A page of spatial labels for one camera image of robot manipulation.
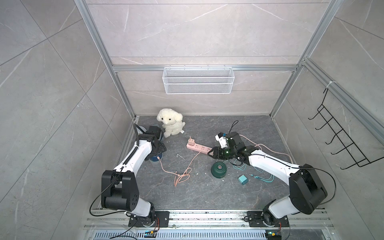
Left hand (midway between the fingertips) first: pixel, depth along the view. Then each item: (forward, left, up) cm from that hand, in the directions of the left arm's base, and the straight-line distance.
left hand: (157, 149), depth 88 cm
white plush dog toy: (+18, -8, +5) cm, 21 cm away
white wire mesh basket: (+43, -27, +19) cm, 54 cm away
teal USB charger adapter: (-16, -50, -9) cm, 54 cm away
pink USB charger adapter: (+8, -20, -5) cm, 22 cm away
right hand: (-5, -32, +1) cm, 32 cm away
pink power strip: (+7, -25, -9) cm, 27 cm away
